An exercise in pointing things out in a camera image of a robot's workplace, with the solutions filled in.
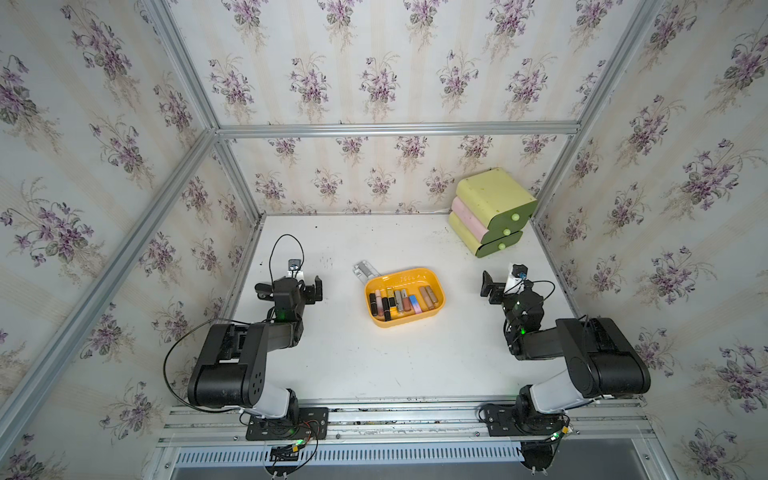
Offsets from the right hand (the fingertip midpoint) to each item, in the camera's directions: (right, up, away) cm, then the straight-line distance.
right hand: (504, 273), depth 90 cm
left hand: (-62, -2, +3) cm, 63 cm away
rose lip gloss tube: (-30, -9, +3) cm, 32 cm away
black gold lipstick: (-35, -8, +6) cm, 36 cm away
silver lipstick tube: (-32, -9, +3) cm, 34 cm away
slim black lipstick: (-36, -11, +3) cm, 38 cm away
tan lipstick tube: (-22, -8, +6) cm, 24 cm away
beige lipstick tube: (-24, -8, +6) cm, 26 cm away
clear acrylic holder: (-44, -1, +11) cm, 45 cm away
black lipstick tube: (-41, -10, +4) cm, 42 cm away
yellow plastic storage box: (-28, -4, +9) cm, 30 cm away
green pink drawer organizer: (-3, +19, +3) cm, 20 cm away
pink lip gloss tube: (-39, -10, +3) cm, 40 cm away
